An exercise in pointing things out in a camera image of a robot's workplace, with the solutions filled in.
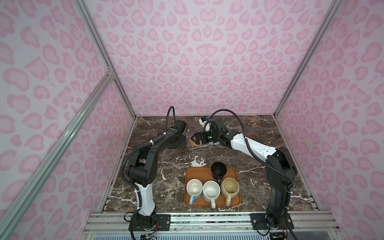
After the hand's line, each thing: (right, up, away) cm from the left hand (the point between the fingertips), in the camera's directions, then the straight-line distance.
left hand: (181, 141), depth 97 cm
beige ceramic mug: (+29, -25, -14) cm, 40 cm away
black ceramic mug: (+23, -15, -13) cm, 30 cm away
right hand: (+11, +4, -10) cm, 16 cm away
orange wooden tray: (+15, -20, -7) cm, 26 cm away
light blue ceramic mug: (+9, -25, -14) cm, 30 cm away
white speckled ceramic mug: (+18, -26, -15) cm, 35 cm away
